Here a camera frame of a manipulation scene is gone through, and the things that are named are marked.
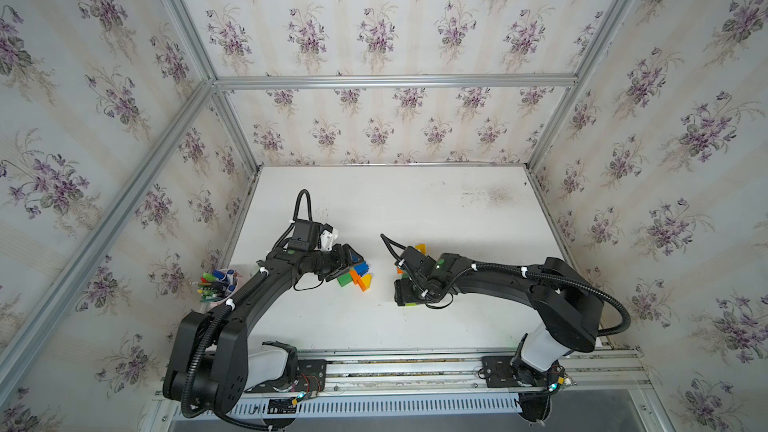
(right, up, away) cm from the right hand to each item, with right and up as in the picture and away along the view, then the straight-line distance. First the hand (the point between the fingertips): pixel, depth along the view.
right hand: (408, 299), depth 84 cm
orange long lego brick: (-15, +4, +4) cm, 16 cm away
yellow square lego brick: (+5, +13, +10) cm, 17 cm away
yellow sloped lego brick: (-12, +5, +4) cm, 14 cm away
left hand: (-14, +11, -2) cm, 18 cm away
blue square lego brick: (-14, +8, +4) cm, 17 cm away
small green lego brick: (-19, +5, +3) cm, 20 cm away
